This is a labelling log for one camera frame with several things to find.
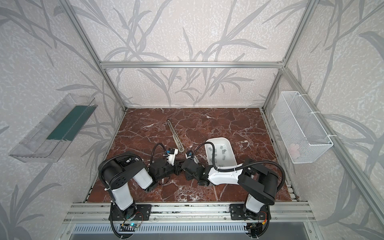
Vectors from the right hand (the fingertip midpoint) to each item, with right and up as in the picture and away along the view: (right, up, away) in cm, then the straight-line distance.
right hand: (187, 164), depth 87 cm
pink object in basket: (+55, +11, -14) cm, 58 cm away
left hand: (+1, +4, 0) cm, 4 cm away
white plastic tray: (+23, +4, +6) cm, 24 cm away
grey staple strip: (+22, +3, +6) cm, 23 cm away
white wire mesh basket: (+51, +19, -27) cm, 60 cm away
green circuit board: (-27, -26, -16) cm, 40 cm away
